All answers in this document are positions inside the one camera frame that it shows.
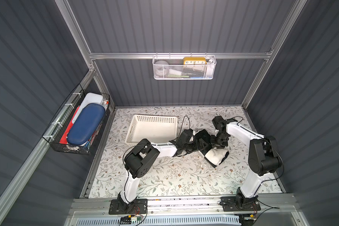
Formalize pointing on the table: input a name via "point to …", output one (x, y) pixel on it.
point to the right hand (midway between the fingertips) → (217, 146)
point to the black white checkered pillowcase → (213, 156)
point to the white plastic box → (90, 98)
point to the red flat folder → (64, 139)
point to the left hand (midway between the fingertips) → (206, 149)
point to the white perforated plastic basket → (156, 128)
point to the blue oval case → (86, 124)
